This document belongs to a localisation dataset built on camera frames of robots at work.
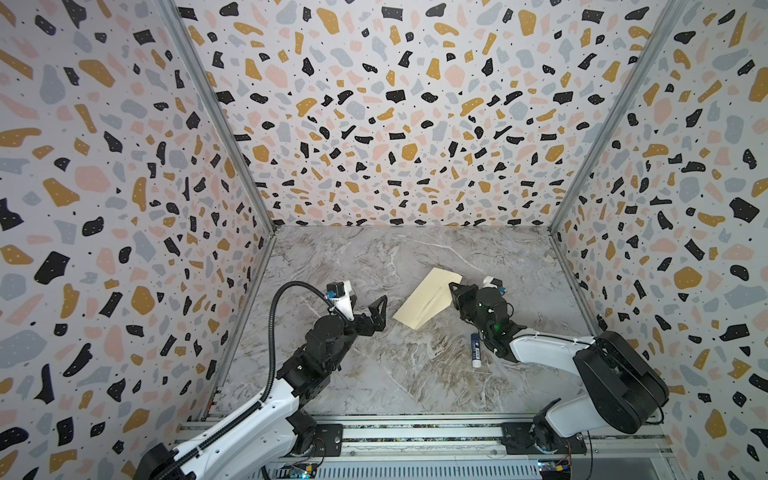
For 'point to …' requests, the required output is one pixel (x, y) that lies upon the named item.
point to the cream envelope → (431, 297)
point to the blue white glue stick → (476, 350)
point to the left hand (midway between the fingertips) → (372, 293)
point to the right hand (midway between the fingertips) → (444, 277)
